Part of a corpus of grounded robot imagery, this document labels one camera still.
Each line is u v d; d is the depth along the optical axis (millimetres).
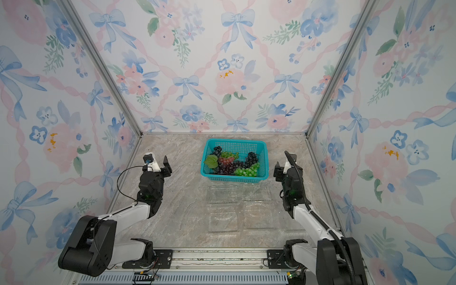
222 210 878
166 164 782
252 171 965
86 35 764
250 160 1005
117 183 982
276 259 748
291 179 638
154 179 651
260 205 895
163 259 730
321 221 492
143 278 731
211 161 944
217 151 1034
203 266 729
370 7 681
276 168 792
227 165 992
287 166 741
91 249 418
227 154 1048
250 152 1065
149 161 705
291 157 723
